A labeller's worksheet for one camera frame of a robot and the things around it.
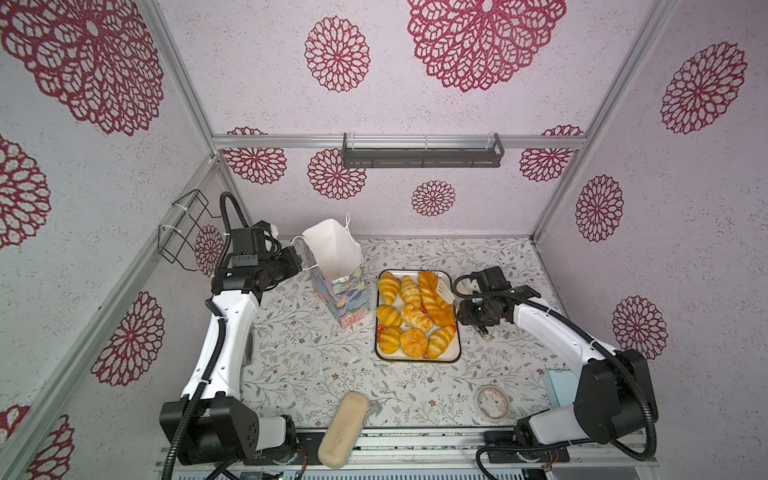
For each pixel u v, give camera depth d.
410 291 1.00
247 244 0.57
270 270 0.69
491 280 0.69
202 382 0.40
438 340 0.90
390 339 0.88
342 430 0.73
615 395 0.42
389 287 1.00
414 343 0.87
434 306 0.97
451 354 0.89
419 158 0.87
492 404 0.81
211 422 0.39
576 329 0.50
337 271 1.05
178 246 0.75
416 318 0.93
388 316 0.93
